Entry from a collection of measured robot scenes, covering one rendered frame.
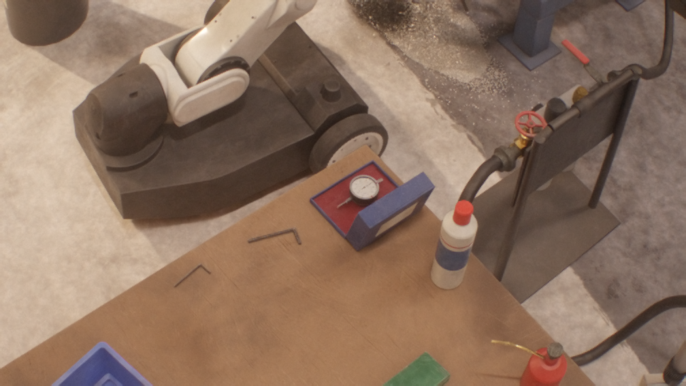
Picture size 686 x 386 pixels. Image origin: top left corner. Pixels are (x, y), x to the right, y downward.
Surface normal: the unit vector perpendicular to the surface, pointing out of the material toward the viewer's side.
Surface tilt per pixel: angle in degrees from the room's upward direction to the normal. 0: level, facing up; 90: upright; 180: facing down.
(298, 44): 0
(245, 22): 42
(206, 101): 90
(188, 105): 90
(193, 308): 0
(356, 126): 6
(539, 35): 90
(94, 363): 90
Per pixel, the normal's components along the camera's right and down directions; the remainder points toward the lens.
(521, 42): -0.78, 0.48
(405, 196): 0.19, -0.42
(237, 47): 0.54, 0.70
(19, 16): -0.34, 0.79
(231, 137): 0.05, -0.58
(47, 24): 0.27, 0.82
